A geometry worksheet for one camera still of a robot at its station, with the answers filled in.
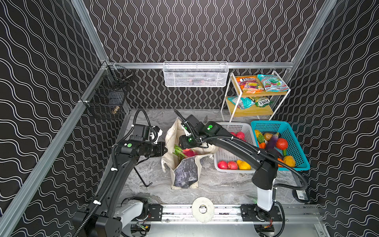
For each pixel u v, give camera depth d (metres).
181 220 0.73
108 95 0.92
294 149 0.90
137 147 0.51
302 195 0.78
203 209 0.76
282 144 0.93
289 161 0.88
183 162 0.69
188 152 0.87
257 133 1.01
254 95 0.84
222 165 0.86
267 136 0.99
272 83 0.84
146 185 0.84
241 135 0.99
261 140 0.98
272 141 0.95
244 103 1.00
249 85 0.84
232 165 0.85
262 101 1.00
